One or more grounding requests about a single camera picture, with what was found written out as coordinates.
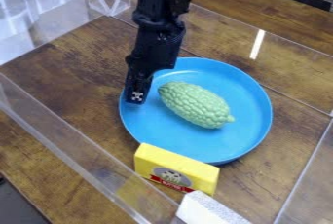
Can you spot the clear acrylic enclosure wall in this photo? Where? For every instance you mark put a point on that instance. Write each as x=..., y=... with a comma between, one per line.
x=262, y=52

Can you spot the green bitter melon toy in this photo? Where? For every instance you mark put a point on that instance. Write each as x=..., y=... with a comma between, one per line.
x=196, y=104

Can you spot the yellow butter block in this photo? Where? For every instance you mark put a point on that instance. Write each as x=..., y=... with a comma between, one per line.
x=175, y=171

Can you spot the white sponge block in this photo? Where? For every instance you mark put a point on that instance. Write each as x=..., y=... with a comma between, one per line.
x=201, y=209

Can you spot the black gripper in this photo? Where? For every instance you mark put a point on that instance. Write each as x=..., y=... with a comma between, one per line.
x=158, y=41

